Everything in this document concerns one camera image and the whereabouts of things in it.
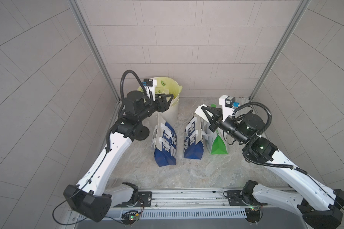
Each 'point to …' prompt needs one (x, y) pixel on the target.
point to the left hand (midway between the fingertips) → (171, 94)
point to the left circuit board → (129, 217)
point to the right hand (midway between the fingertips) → (202, 108)
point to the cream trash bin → (170, 116)
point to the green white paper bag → (217, 141)
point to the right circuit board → (252, 215)
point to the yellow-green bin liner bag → (166, 85)
